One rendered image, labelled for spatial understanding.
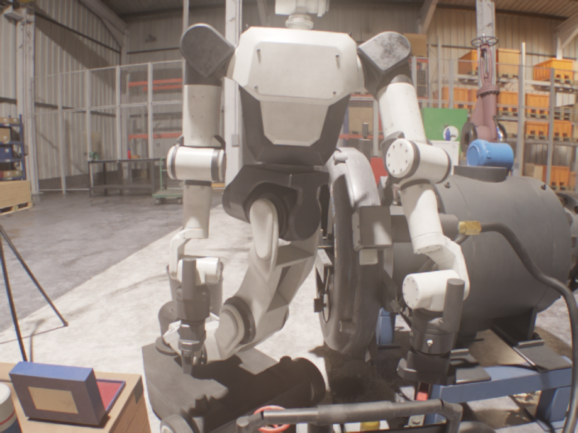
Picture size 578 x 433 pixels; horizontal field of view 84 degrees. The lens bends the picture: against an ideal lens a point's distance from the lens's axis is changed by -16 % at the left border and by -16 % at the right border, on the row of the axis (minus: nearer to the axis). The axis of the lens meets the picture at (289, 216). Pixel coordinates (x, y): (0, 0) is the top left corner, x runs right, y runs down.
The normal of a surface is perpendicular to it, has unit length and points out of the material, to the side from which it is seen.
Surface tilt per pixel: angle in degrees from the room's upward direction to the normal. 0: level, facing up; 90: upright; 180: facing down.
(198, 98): 94
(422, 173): 125
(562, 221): 59
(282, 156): 139
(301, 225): 95
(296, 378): 45
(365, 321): 109
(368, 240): 68
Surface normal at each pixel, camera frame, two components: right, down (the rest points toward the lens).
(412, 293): -0.97, 0.04
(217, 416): 0.49, -0.61
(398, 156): -0.89, -0.06
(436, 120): -0.07, 0.17
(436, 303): 0.23, 0.17
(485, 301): 0.04, 0.57
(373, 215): 0.04, -0.22
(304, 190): 0.69, 0.22
